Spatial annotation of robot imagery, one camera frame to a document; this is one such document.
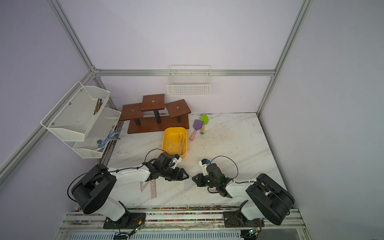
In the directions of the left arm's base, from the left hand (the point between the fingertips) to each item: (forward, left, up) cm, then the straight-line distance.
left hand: (184, 178), depth 85 cm
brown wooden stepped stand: (+43, +25, +9) cm, 51 cm away
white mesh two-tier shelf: (+22, +54, +28) cm, 64 cm away
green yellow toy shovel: (+49, -14, -2) cm, 51 cm away
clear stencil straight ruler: (+24, +3, -1) cm, 24 cm away
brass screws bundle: (+30, +48, +30) cm, 63 cm away
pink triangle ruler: (-3, +24, -3) cm, 24 cm away
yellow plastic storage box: (+28, +8, -1) cm, 29 cm away
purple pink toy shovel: (+43, -8, -2) cm, 43 cm away
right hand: (0, -6, -2) cm, 6 cm away
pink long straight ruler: (-6, +17, -2) cm, 18 cm away
